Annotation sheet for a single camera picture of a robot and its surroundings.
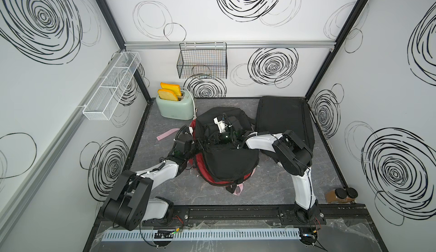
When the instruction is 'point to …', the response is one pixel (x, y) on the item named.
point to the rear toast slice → (176, 88)
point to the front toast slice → (167, 95)
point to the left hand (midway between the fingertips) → (206, 141)
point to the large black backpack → (279, 114)
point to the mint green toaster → (181, 109)
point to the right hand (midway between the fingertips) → (207, 139)
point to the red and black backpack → (225, 160)
